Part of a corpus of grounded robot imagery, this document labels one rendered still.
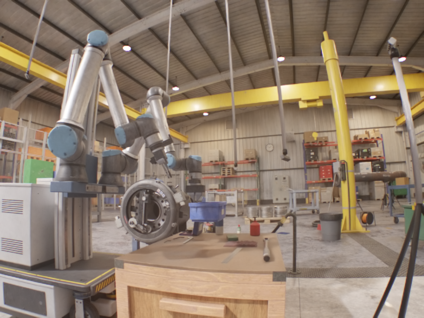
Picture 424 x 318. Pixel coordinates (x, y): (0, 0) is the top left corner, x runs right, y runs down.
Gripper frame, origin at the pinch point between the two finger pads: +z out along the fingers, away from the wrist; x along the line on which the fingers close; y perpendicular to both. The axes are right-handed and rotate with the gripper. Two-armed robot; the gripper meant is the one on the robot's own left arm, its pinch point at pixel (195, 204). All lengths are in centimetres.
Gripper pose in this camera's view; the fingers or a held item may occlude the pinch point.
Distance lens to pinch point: 167.2
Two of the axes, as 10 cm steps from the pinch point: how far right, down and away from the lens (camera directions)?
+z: 0.1, 9.9, -1.5
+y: 2.6, 1.4, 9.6
